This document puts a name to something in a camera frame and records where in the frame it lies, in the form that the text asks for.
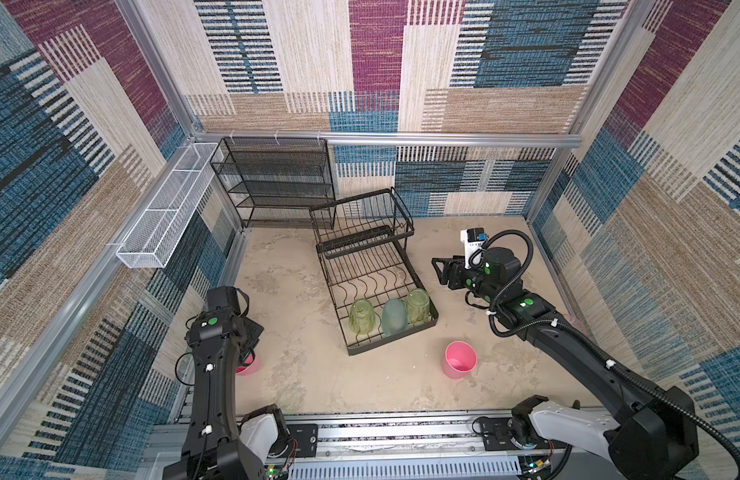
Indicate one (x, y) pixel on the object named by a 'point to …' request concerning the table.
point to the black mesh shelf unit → (278, 181)
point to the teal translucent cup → (394, 317)
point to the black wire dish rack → (376, 291)
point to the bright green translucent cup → (418, 305)
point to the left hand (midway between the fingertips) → (251, 335)
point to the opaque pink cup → (460, 359)
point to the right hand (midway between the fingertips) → (443, 263)
